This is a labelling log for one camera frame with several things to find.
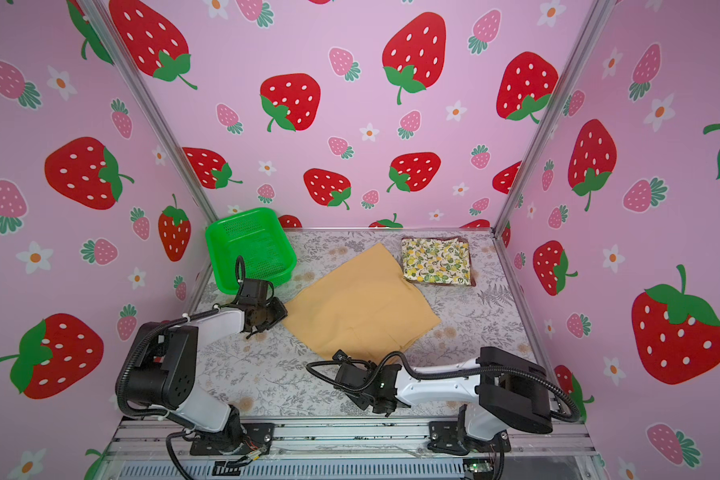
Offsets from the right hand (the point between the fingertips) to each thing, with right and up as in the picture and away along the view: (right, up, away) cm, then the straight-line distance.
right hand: (355, 383), depth 81 cm
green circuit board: (+31, -16, -11) cm, 37 cm away
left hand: (-24, +18, +15) cm, 33 cm away
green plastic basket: (-42, +44, +37) cm, 72 cm away
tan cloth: (+2, +18, +16) cm, 24 cm away
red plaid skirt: (+21, +43, +33) cm, 58 cm away
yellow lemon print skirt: (+30, +34, +25) cm, 52 cm away
